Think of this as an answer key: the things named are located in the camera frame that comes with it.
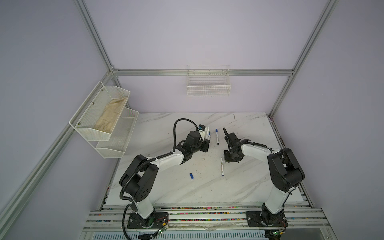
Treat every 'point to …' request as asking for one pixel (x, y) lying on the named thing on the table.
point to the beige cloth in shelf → (110, 116)
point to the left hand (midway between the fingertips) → (208, 141)
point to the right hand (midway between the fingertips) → (227, 158)
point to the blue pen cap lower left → (191, 176)
